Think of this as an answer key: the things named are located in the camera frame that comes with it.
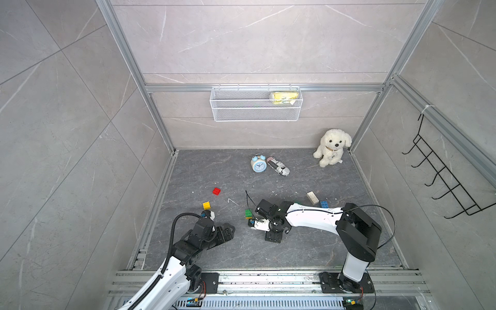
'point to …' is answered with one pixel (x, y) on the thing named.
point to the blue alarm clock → (258, 163)
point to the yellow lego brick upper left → (206, 205)
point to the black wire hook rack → (465, 201)
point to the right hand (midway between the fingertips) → (272, 229)
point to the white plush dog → (331, 148)
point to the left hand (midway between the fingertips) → (229, 229)
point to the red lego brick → (216, 191)
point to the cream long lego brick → (312, 197)
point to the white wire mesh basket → (253, 104)
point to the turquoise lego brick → (252, 221)
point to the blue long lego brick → (325, 205)
